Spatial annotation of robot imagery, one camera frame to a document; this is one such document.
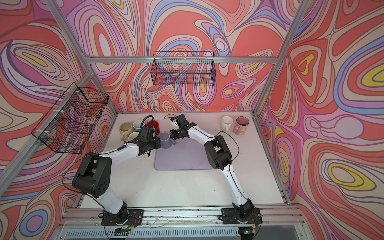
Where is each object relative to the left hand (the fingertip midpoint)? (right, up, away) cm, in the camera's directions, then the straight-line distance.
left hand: (161, 140), depth 96 cm
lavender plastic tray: (+16, -9, 0) cm, 18 cm away
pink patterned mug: (+53, +10, +3) cm, 54 cm away
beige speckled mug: (-26, +7, +5) cm, 27 cm away
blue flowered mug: (-18, +11, +5) cm, 21 cm away
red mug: (-7, +11, +9) cm, 16 cm away
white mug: (+44, +12, +8) cm, 47 cm away
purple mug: (+3, -1, -2) cm, 4 cm away
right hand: (+7, +1, +6) cm, 9 cm away
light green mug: (-19, +4, 0) cm, 19 cm away
